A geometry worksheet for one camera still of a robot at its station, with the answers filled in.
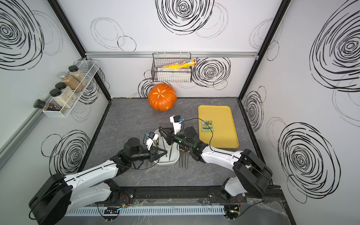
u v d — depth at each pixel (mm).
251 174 428
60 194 404
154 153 681
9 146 511
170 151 899
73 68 738
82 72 775
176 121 661
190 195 751
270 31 812
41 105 602
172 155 882
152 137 717
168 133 683
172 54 919
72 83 725
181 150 884
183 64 868
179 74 867
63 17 750
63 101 662
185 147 907
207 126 1011
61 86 675
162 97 1037
